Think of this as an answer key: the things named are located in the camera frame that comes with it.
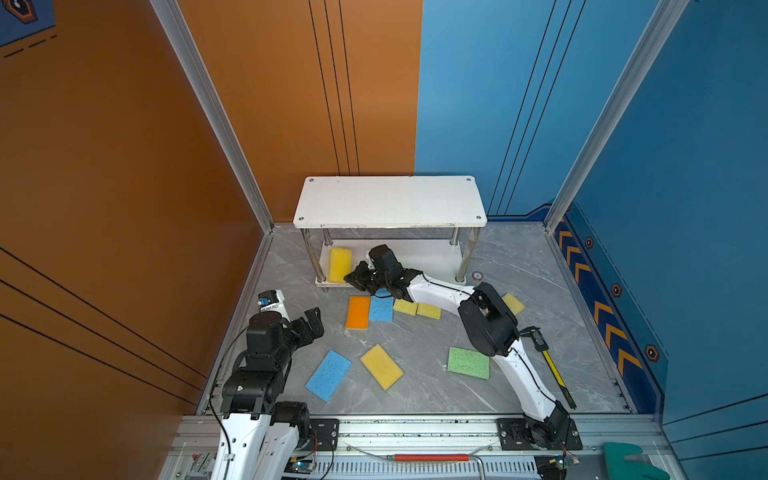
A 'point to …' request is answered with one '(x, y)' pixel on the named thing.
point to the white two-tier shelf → (432, 221)
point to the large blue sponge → (329, 376)
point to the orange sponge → (358, 313)
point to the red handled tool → (432, 457)
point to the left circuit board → (299, 465)
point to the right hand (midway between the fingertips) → (340, 278)
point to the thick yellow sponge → (339, 265)
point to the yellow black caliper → (539, 343)
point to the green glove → (618, 468)
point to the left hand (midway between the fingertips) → (304, 312)
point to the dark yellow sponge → (384, 369)
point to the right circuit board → (562, 462)
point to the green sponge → (469, 362)
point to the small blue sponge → (381, 308)
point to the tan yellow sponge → (513, 304)
